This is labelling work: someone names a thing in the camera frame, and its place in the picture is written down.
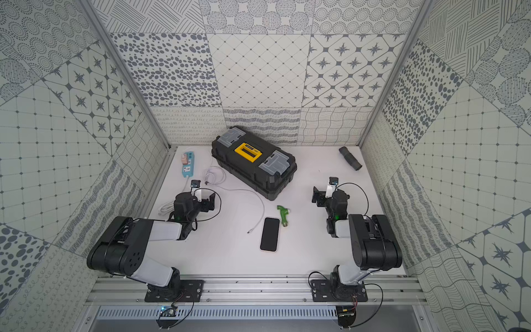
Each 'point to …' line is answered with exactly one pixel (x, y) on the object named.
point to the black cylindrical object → (352, 161)
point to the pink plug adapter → (184, 159)
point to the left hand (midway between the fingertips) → (199, 191)
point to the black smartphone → (270, 234)
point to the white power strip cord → (169, 208)
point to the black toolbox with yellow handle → (254, 163)
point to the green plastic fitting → (284, 211)
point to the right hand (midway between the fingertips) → (324, 189)
